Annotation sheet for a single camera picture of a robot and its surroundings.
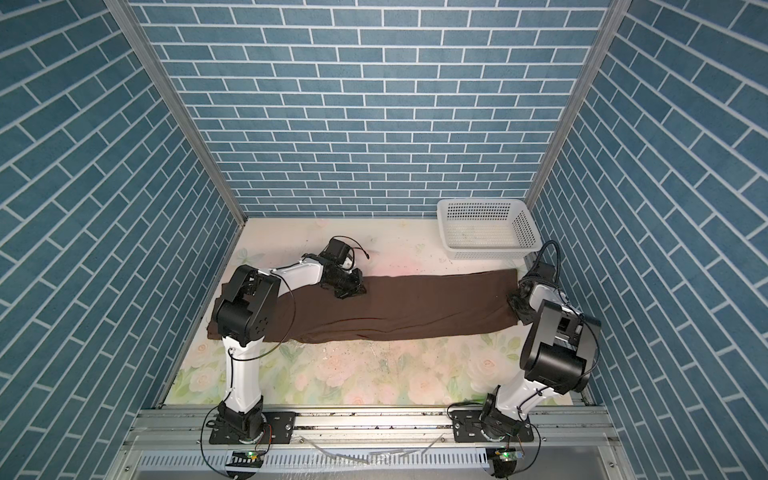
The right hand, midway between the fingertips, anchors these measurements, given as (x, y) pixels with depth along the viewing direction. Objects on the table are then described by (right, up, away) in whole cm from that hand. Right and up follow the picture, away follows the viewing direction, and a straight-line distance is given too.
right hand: (515, 301), depth 94 cm
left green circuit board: (-75, -34, -22) cm, 85 cm away
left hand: (-47, +3, +5) cm, 48 cm away
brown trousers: (-12, 0, +2) cm, 12 cm away
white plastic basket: (0, +25, +29) cm, 38 cm away
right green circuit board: (-11, -33, -23) cm, 41 cm away
